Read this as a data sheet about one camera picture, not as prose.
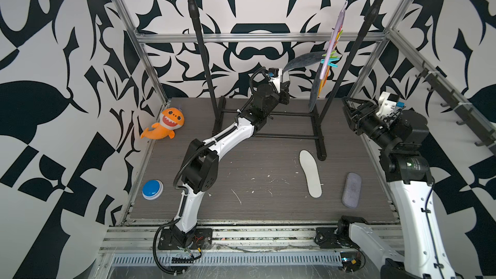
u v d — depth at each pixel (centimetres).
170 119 100
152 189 83
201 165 52
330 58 55
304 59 69
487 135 50
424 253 37
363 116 52
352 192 83
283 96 73
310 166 93
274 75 69
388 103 56
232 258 71
